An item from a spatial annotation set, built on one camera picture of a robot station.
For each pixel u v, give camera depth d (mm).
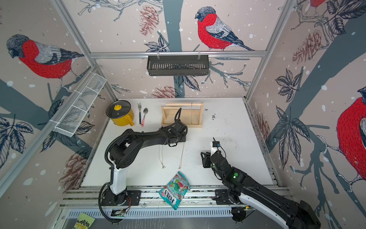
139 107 1153
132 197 752
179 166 853
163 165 854
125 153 510
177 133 760
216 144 745
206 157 710
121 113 971
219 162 593
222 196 733
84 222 671
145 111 1129
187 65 1067
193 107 856
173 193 716
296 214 434
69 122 810
